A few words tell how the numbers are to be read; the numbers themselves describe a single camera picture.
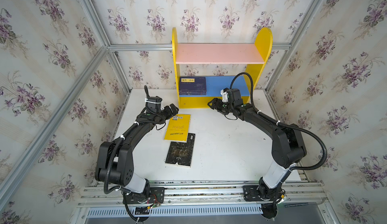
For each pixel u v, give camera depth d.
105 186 0.38
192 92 0.96
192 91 0.96
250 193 0.73
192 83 0.99
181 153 0.86
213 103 0.82
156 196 0.72
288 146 0.47
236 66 1.11
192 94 0.98
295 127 0.48
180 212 0.76
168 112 0.79
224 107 0.78
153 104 0.69
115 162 0.43
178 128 0.96
